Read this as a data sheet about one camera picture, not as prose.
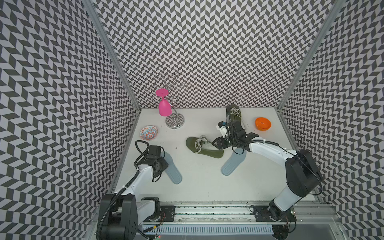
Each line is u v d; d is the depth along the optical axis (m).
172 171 0.87
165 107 0.92
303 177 0.45
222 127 0.79
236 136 0.68
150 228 0.69
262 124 1.06
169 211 0.73
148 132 1.03
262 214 0.73
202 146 0.89
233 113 1.07
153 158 0.68
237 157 0.91
